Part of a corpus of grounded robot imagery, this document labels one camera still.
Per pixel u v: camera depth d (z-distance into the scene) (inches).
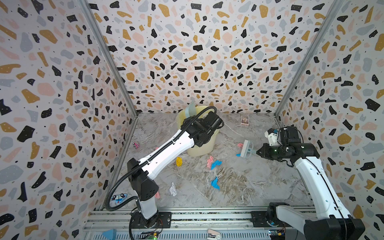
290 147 20.9
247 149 33.5
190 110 29.1
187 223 28.8
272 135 27.6
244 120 46.0
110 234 26.9
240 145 40.4
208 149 38.7
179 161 37.3
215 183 33.6
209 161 37.3
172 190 32.7
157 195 32.1
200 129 19.6
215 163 36.8
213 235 27.0
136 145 39.5
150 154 18.2
